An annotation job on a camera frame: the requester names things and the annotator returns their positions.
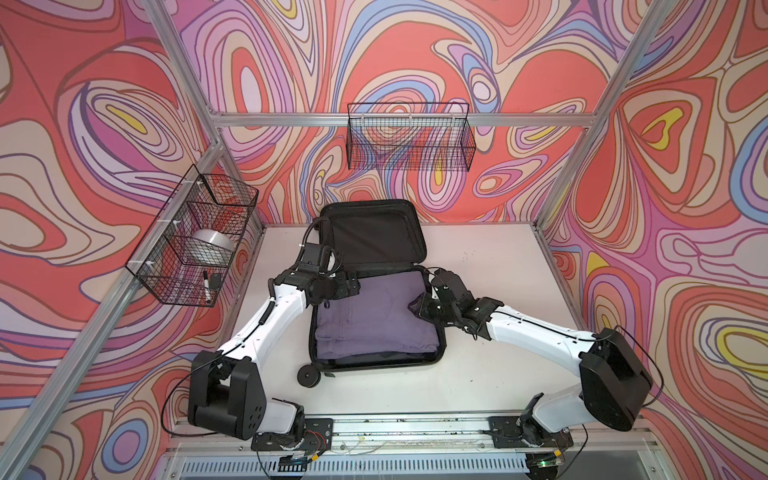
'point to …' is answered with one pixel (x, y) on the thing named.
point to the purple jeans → (378, 320)
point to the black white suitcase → (358, 239)
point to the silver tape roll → (210, 247)
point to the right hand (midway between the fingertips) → (413, 314)
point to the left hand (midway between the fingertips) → (349, 286)
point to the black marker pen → (206, 287)
